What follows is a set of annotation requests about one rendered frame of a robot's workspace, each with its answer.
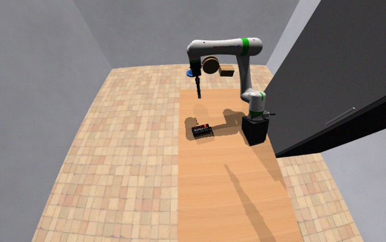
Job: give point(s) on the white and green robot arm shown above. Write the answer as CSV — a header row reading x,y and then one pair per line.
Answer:
x,y
243,49

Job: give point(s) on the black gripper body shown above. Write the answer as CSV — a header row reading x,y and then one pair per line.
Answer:
x,y
196,73

